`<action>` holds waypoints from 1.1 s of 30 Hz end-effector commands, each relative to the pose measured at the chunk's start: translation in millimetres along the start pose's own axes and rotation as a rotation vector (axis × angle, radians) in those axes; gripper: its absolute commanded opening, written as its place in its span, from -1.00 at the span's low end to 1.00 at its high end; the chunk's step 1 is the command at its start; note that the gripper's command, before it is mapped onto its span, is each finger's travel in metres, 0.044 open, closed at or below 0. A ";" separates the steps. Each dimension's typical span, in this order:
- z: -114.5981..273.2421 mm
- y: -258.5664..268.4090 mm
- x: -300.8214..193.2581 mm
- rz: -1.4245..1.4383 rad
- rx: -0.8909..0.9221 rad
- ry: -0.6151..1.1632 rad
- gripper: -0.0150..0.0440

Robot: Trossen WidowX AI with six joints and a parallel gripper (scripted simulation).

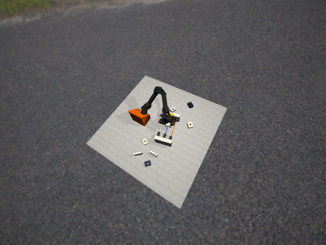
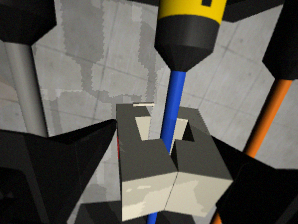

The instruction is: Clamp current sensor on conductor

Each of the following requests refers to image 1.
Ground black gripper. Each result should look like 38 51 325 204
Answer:
159 118 175 126

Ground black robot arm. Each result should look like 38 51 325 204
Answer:
140 86 174 123

